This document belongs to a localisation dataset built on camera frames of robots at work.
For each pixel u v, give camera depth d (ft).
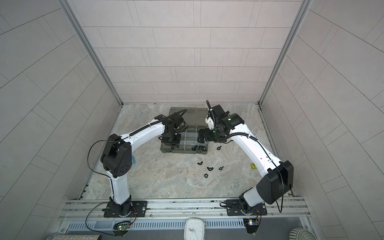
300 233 2.11
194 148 2.97
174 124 2.32
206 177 2.65
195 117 3.49
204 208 2.38
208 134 2.15
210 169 2.74
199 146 3.01
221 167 2.78
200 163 2.83
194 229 2.10
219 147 3.05
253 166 2.75
